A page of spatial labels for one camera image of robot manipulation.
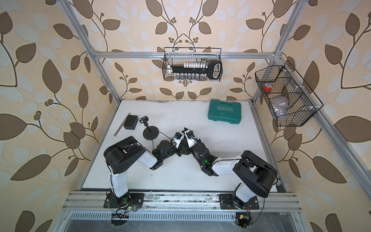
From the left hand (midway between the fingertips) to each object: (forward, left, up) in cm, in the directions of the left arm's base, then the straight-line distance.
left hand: (185, 139), depth 90 cm
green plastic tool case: (+25, -28, -2) cm, 38 cm away
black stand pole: (-5, +1, +3) cm, 6 cm away
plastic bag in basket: (+5, -49, +28) cm, 56 cm away
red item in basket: (+24, -50, +22) cm, 60 cm away
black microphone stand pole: (+6, +24, +13) cm, 28 cm away
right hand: (-1, 0, +5) cm, 6 cm away
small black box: (+19, +42, -7) cm, 47 cm away
